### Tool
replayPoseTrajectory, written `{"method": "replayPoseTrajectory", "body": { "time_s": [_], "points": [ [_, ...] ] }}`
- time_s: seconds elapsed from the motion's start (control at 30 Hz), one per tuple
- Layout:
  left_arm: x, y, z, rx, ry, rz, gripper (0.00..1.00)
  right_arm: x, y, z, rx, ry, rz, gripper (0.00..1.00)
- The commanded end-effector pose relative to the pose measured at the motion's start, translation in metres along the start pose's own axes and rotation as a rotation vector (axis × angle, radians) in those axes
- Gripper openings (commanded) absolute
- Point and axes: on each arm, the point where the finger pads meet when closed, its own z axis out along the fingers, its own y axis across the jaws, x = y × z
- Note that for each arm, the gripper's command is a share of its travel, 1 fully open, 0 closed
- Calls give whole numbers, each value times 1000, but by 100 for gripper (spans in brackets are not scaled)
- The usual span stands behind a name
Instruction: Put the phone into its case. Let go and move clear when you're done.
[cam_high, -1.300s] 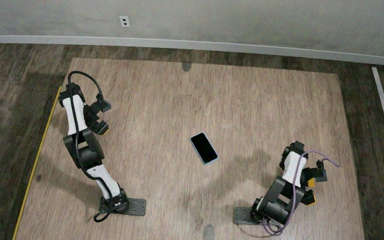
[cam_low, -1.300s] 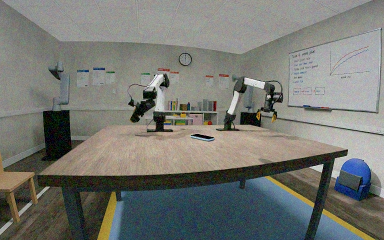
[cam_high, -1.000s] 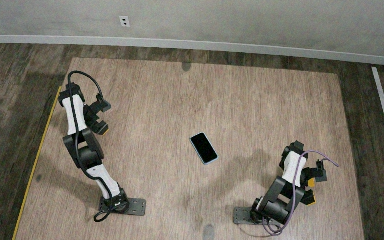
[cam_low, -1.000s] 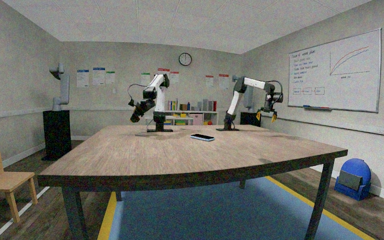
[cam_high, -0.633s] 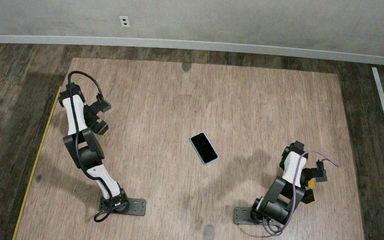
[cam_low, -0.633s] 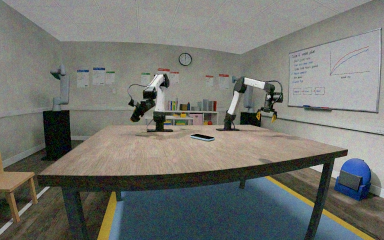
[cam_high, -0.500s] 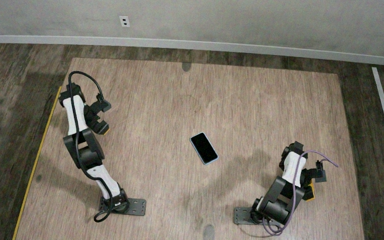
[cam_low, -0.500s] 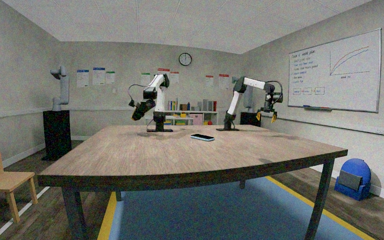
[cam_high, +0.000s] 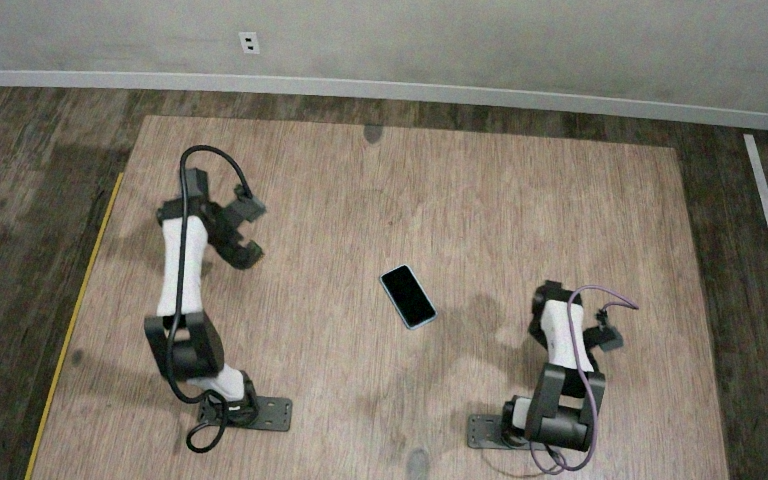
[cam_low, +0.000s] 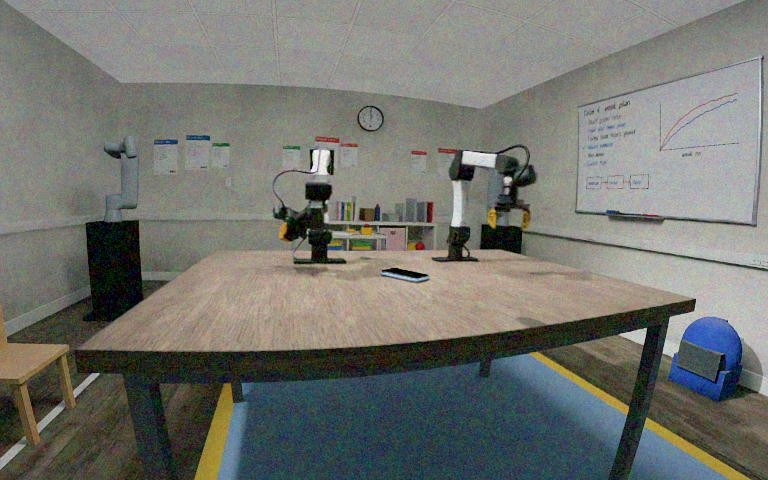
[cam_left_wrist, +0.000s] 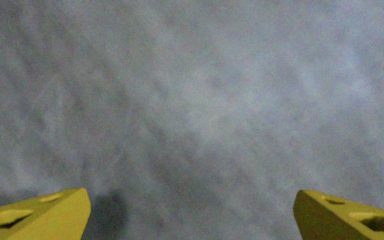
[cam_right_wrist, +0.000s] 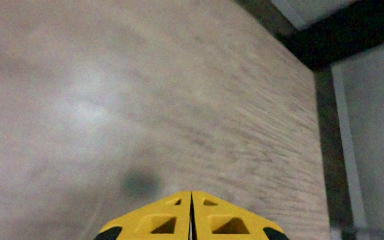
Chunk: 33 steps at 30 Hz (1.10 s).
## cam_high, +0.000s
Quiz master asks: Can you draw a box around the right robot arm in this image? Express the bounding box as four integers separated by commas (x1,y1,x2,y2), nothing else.
468,279,622,452

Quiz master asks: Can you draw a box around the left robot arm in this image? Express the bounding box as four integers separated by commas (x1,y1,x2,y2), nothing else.
144,168,293,432

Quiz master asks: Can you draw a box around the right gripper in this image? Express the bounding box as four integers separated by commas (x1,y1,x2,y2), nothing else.
585,350,598,372

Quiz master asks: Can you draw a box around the black smartphone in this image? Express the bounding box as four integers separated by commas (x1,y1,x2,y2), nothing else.
381,265,436,328

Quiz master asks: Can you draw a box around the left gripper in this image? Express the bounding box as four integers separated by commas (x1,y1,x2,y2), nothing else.
208,201,267,272

